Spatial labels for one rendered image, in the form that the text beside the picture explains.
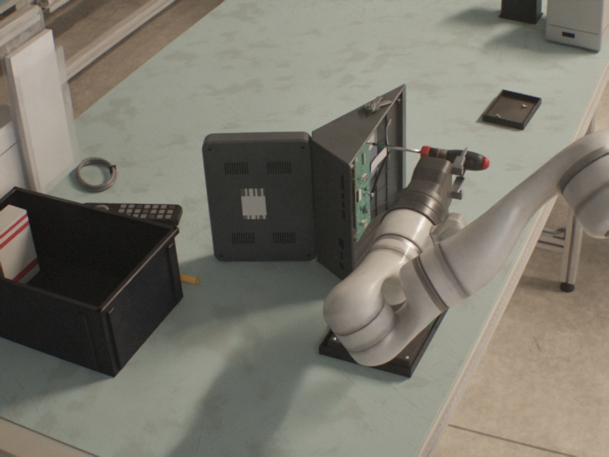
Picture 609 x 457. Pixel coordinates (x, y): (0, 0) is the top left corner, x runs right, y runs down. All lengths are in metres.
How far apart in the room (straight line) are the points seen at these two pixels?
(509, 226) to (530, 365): 1.73
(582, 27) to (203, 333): 1.11
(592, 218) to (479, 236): 0.13
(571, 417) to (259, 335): 1.45
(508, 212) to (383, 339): 0.20
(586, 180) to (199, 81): 1.12
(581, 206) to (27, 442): 0.74
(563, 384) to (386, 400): 1.54
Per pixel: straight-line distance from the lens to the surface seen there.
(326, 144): 1.44
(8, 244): 1.55
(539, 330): 3.00
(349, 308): 1.17
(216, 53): 2.21
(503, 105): 1.98
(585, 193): 1.15
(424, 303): 1.17
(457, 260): 1.16
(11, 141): 1.61
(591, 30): 2.21
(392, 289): 1.25
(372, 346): 1.19
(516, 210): 1.17
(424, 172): 1.38
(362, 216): 1.53
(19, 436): 1.37
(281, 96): 2.01
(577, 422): 2.75
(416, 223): 1.30
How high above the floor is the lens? 1.94
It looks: 34 degrees down
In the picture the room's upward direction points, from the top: 3 degrees counter-clockwise
